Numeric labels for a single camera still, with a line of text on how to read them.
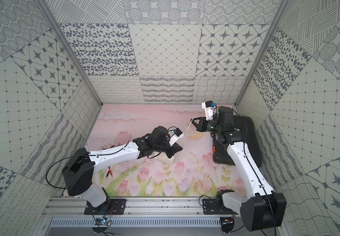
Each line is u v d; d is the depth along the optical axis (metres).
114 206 0.73
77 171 0.44
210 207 0.73
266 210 0.37
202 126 0.65
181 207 0.75
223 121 0.56
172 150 0.71
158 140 0.64
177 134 0.70
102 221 0.70
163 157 0.78
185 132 0.74
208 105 0.66
